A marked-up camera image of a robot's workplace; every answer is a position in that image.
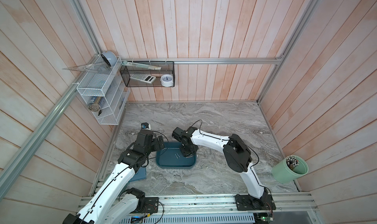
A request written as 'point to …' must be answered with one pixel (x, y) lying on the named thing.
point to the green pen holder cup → (289, 169)
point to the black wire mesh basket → (167, 68)
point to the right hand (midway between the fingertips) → (187, 152)
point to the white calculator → (145, 78)
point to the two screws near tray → (202, 165)
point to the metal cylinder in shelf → (94, 103)
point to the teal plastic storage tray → (171, 157)
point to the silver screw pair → (176, 156)
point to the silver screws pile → (191, 154)
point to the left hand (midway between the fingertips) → (154, 141)
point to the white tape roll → (167, 80)
